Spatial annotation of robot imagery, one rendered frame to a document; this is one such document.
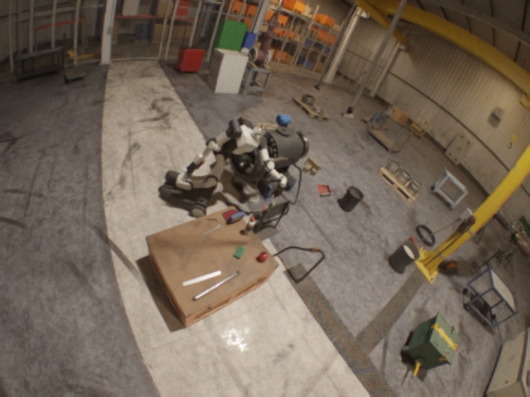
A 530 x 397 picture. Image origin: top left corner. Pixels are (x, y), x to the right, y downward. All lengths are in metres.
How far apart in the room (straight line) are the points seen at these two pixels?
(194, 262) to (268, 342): 1.08
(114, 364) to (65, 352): 0.51
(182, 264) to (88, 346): 1.27
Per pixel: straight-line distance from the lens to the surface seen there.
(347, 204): 3.90
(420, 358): 3.33
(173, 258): 2.00
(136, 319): 2.33
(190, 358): 2.24
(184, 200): 2.81
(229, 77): 6.58
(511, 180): 4.11
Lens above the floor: 2.23
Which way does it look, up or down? 42 degrees down
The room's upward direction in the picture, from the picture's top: 24 degrees clockwise
